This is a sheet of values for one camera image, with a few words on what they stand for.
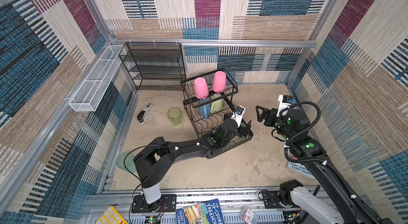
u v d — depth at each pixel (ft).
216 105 3.26
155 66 3.64
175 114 3.34
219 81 2.81
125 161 1.50
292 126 1.78
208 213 2.27
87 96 2.32
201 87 2.69
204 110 3.09
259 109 2.30
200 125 3.19
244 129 2.29
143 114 3.32
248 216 2.25
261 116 2.18
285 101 2.04
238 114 2.21
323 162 1.54
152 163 1.50
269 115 2.09
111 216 2.30
